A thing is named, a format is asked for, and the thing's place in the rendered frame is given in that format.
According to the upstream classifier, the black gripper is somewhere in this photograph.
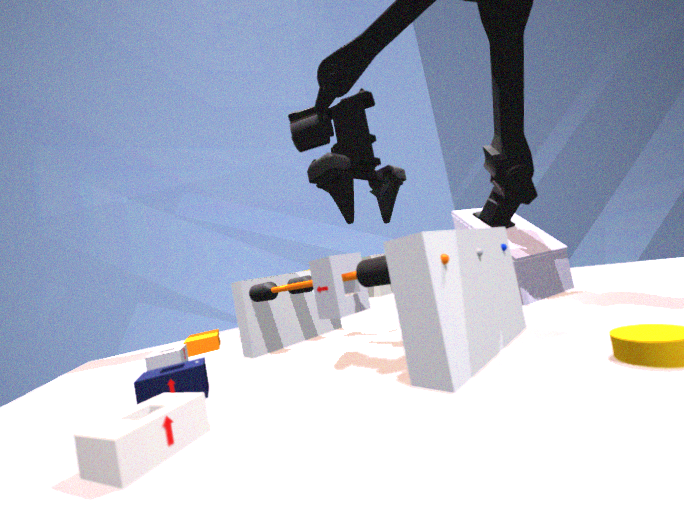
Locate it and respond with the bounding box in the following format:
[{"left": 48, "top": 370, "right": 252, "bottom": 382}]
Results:
[{"left": 307, "top": 126, "right": 407, "bottom": 224}]

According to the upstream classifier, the orange rectangular block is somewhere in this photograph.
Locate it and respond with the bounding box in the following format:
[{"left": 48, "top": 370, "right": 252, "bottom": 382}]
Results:
[{"left": 184, "top": 330, "right": 220, "bottom": 357}]

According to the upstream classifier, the yellow short cylinder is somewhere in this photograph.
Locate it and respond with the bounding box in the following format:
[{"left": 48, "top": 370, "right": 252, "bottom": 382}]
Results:
[{"left": 609, "top": 324, "right": 684, "bottom": 369}]

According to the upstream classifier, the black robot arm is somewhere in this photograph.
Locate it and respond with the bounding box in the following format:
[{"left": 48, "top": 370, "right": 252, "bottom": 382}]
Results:
[{"left": 288, "top": 0, "right": 537, "bottom": 229}]

